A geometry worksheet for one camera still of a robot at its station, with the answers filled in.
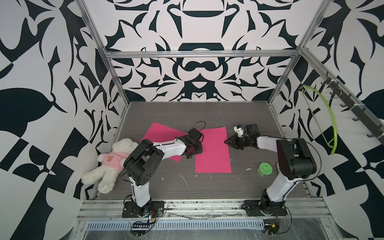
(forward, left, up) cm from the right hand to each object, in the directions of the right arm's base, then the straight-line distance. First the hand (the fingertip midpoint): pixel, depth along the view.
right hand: (225, 140), depth 95 cm
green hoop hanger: (-15, -42, +25) cm, 51 cm away
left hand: (-4, +16, -2) cm, 17 cm away
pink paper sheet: (-10, +7, -3) cm, 13 cm away
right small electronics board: (-45, -15, -5) cm, 48 cm away
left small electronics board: (-44, +47, -6) cm, 65 cm away
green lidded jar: (-19, -18, 0) cm, 26 cm away
